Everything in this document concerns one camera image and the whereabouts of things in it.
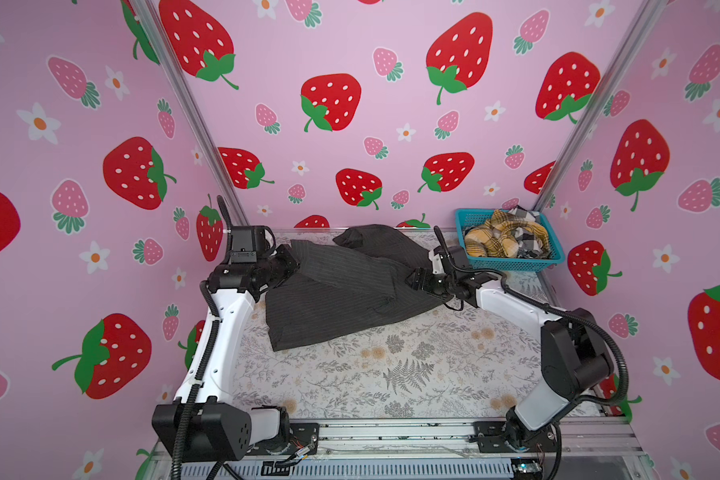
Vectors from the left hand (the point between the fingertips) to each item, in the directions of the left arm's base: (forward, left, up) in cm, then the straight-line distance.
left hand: (301, 257), depth 77 cm
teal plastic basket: (+18, -83, -20) cm, 88 cm away
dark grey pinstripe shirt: (+6, -14, -17) cm, 23 cm away
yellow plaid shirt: (+23, -60, -17) cm, 67 cm away
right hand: (+3, -31, -15) cm, 34 cm away
